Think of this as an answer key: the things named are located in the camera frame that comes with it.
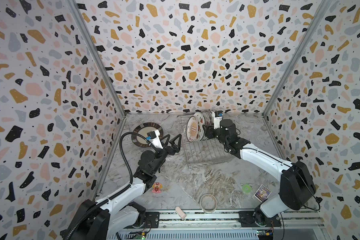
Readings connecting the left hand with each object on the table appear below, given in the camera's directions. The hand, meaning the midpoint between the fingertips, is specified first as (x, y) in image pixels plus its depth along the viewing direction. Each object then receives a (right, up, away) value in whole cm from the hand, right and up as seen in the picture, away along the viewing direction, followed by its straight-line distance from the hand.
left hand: (175, 133), depth 72 cm
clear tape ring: (+17, -38, +8) cm, 42 cm away
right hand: (+15, +6, +10) cm, 19 cm away
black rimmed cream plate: (-28, +1, +37) cm, 47 cm away
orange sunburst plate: (+18, +9, +23) cm, 30 cm away
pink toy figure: (-11, -30, +9) cm, 33 cm away
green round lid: (+40, -32, +13) cm, 53 cm away
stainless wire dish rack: (+18, -13, +26) cm, 34 cm away
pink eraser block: (+2, -40, +3) cm, 40 cm away
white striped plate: (+18, +9, +2) cm, 20 cm away
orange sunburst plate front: (+9, +2, +30) cm, 31 cm away
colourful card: (+47, -33, +9) cm, 58 cm away
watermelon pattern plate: (+14, +6, +25) cm, 29 cm away
